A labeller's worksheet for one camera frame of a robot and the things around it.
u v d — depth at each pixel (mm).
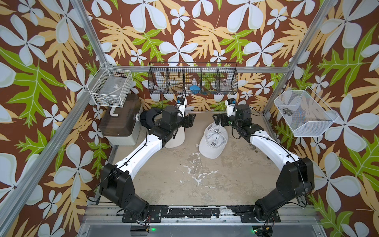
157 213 739
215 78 985
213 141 1014
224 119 750
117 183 420
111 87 844
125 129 884
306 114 809
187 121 690
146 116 1012
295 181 433
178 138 1009
